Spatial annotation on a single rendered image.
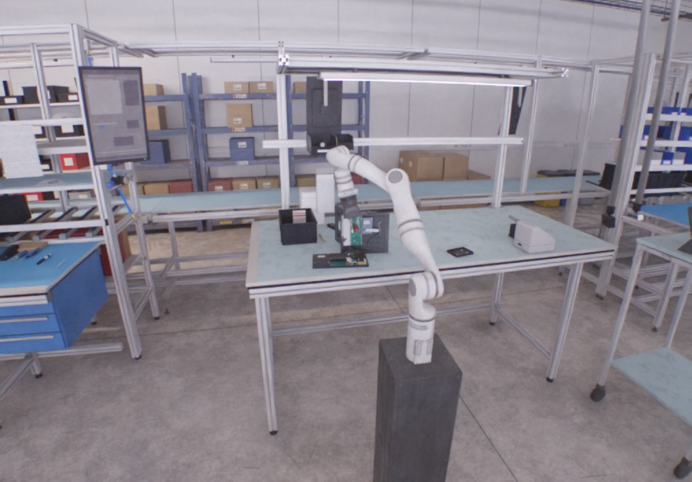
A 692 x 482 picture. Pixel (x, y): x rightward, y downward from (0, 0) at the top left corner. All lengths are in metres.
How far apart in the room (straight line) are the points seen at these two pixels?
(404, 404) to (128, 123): 1.92
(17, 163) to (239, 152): 3.14
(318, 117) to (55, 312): 2.51
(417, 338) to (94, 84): 1.92
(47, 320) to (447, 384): 1.89
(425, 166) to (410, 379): 4.19
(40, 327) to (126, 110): 1.19
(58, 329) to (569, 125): 7.78
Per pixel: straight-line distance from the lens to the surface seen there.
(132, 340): 2.99
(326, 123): 3.55
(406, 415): 1.43
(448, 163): 5.41
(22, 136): 2.73
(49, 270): 2.38
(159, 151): 5.51
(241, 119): 5.29
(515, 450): 2.38
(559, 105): 7.75
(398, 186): 1.38
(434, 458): 1.65
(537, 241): 2.07
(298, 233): 1.98
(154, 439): 2.47
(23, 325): 2.37
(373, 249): 1.90
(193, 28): 5.93
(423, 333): 1.32
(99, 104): 2.25
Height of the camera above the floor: 1.71
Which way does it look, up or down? 18 degrees down
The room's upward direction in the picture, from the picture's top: straight up
